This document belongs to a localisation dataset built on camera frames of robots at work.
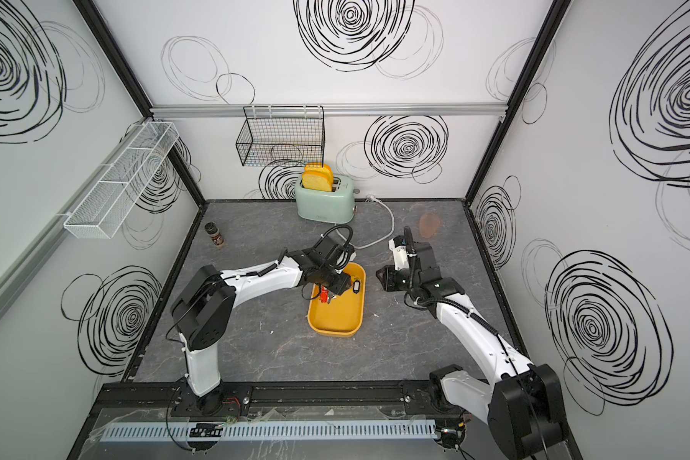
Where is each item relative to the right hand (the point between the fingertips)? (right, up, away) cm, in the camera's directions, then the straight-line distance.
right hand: (380, 274), depth 81 cm
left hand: (-10, -4, +9) cm, 14 cm away
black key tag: (-7, -6, +13) cm, 16 cm away
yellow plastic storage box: (-11, -13, +3) cm, 17 cm away
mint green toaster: (-14, +22, +29) cm, 39 cm away
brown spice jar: (-57, +13, +17) cm, 61 cm away
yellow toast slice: (-20, +30, +17) cm, 40 cm away
